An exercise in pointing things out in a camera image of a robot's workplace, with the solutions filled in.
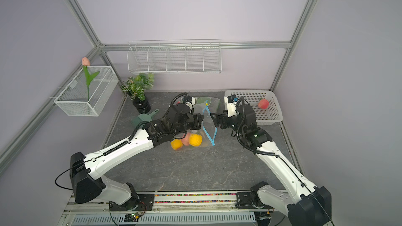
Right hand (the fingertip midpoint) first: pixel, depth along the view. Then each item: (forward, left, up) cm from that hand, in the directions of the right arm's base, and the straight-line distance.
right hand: (217, 111), depth 75 cm
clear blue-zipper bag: (-10, +6, -7) cm, 14 cm away
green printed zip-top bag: (+4, +6, -1) cm, 7 cm away
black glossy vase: (+21, +48, -21) cm, 56 cm away
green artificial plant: (+19, +45, 0) cm, 49 cm away
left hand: (-4, +6, +1) cm, 7 cm away
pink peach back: (-7, +17, -17) cm, 25 cm away
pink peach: (+22, -33, -21) cm, 45 cm away
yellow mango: (-9, +11, -12) cm, 19 cm away
